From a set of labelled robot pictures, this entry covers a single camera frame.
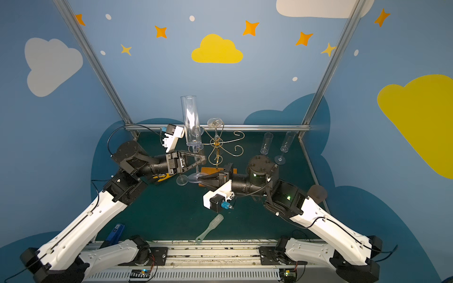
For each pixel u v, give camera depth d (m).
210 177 0.52
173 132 0.49
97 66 0.86
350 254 0.38
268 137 0.89
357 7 0.69
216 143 0.75
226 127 0.79
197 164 0.51
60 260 0.37
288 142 0.94
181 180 0.98
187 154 0.51
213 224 0.82
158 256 0.75
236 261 0.74
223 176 0.45
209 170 0.57
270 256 0.75
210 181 0.48
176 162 0.48
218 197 0.41
